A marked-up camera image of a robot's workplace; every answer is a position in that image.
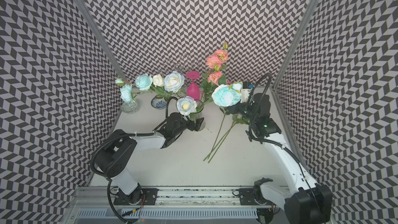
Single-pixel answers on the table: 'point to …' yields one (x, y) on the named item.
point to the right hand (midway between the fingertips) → (223, 101)
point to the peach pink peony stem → (236, 120)
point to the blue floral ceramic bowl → (158, 103)
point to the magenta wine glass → (193, 90)
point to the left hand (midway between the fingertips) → (197, 116)
